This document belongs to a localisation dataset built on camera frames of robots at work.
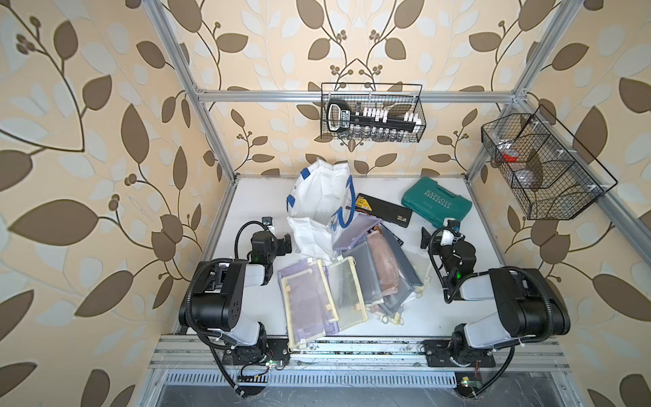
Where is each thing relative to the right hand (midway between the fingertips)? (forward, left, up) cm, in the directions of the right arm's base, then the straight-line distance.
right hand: (437, 229), depth 91 cm
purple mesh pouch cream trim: (-23, +47, -10) cm, 53 cm away
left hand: (+3, +62, -3) cm, 62 cm away
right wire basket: (+1, -26, +25) cm, 36 cm away
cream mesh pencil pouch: (-20, +34, -7) cm, 40 cm away
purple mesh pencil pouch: (+5, +28, -4) cm, 29 cm away
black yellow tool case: (+13, +16, -6) cm, 22 cm away
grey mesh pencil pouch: (-11, +28, -3) cm, 30 cm away
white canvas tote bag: (+23, +44, -7) cm, 50 cm away
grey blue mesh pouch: (-16, +12, -7) cm, 21 cm away
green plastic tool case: (+16, -5, -5) cm, 17 cm away
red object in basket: (+12, -21, +22) cm, 33 cm away
